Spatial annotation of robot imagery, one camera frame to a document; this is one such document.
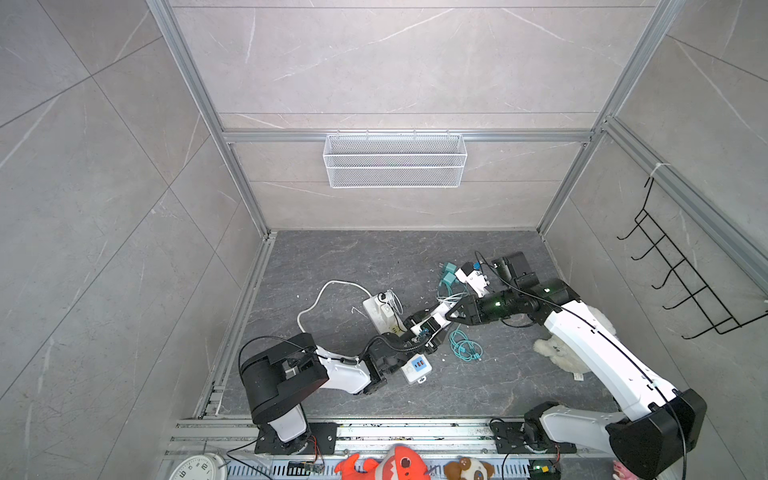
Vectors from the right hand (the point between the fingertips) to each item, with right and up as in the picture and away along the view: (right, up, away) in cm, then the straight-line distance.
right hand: (451, 313), depth 73 cm
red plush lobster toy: (-13, -31, -9) cm, 35 cm away
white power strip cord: (-39, +2, +28) cm, 48 cm away
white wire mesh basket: (-13, +47, +28) cm, 56 cm away
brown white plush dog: (+3, -35, -5) cm, 35 cm away
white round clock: (-58, -34, -6) cm, 67 cm away
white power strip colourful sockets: (-16, -3, +15) cm, 22 cm away
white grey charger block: (-3, 0, -2) cm, 3 cm away
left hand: (-1, +1, +1) cm, 2 cm away
